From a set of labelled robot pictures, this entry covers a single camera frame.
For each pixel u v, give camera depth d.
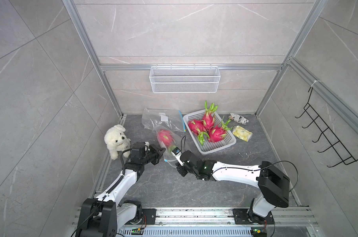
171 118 1.10
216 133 0.95
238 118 1.14
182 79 1.01
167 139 0.93
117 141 0.84
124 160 0.65
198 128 1.00
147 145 0.69
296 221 0.73
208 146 1.00
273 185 0.44
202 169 0.60
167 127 1.03
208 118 1.04
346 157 0.58
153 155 0.74
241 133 1.04
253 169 0.48
